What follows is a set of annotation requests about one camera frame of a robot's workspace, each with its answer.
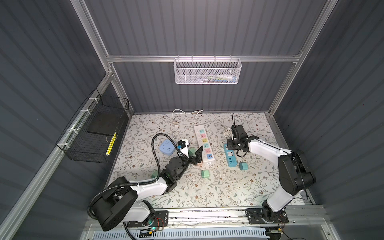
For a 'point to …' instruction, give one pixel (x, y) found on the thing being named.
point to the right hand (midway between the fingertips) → (232, 144)
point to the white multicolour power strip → (207, 154)
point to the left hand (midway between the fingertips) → (196, 145)
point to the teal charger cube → (243, 166)
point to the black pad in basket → (105, 123)
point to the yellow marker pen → (109, 149)
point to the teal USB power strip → (230, 157)
